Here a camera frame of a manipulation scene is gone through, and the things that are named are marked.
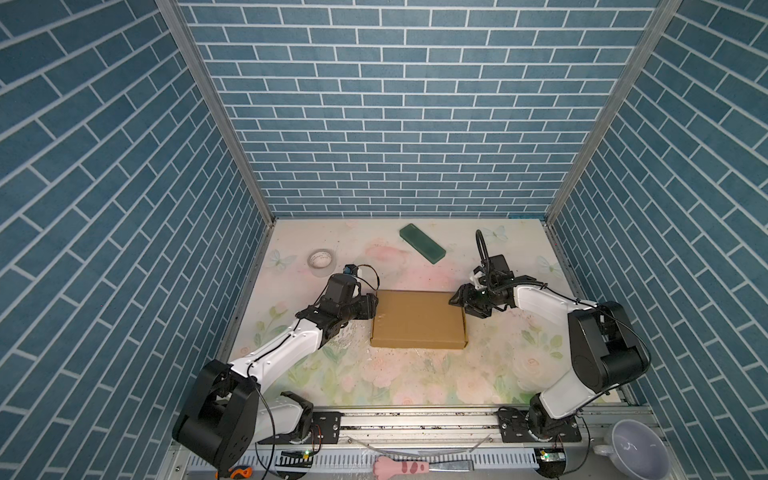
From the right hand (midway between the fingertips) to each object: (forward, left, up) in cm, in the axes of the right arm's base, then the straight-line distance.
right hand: (453, 301), depth 92 cm
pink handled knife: (-43, +17, -3) cm, 46 cm away
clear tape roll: (+14, +46, -3) cm, 48 cm away
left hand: (-4, +25, +5) cm, 25 cm away
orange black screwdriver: (-46, +48, -2) cm, 66 cm away
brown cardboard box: (-7, +11, 0) cm, 13 cm away
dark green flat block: (+24, +7, -5) cm, 25 cm away
